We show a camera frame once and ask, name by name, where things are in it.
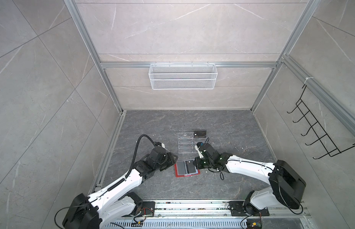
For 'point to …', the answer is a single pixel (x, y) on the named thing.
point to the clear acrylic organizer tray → (186, 142)
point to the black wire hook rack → (331, 148)
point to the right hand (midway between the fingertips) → (193, 162)
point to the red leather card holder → (185, 168)
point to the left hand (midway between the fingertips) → (177, 155)
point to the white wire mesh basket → (182, 76)
